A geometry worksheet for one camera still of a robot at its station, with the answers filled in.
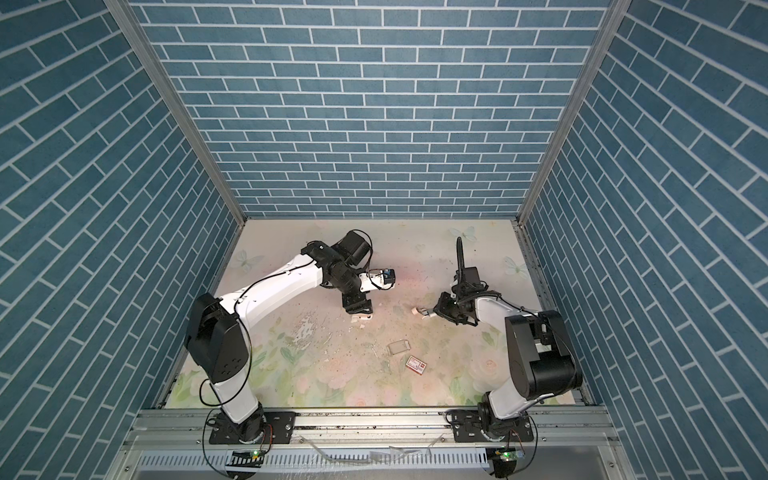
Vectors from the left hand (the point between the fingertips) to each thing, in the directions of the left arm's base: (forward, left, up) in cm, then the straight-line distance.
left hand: (368, 297), depth 84 cm
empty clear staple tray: (-10, -8, -12) cm, 18 cm away
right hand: (+3, -20, -10) cm, 23 cm away
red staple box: (-15, -13, -11) cm, 23 cm away
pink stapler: (+1, -17, -10) cm, 20 cm away
